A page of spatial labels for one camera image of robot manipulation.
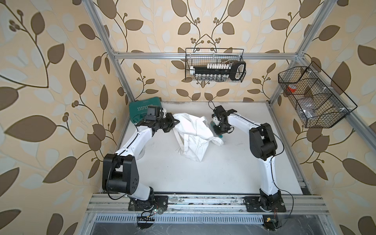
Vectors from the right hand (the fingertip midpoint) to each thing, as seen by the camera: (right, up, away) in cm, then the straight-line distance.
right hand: (219, 132), depth 101 cm
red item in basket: (+42, +27, -13) cm, 51 cm away
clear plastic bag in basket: (+40, +16, -28) cm, 51 cm away
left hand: (-27, +10, -17) cm, 34 cm away
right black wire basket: (+45, +18, -29) cm, 57 cm away
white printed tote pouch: (-18, +1, -22) cm, 29 cm away
